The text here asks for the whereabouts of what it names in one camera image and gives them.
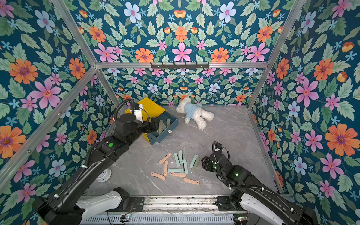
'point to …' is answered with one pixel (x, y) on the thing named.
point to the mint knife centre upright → (184, 161)
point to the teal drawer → (153, 138)
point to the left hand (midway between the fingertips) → (153, 117)
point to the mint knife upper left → (176, 159)
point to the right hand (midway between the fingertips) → (206, 159)
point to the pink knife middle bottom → (178, 174)
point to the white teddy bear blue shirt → (190, 110)
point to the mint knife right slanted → (193, 161)
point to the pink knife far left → (161, 176)
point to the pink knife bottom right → (189, 180)
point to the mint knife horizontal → (175, 170)
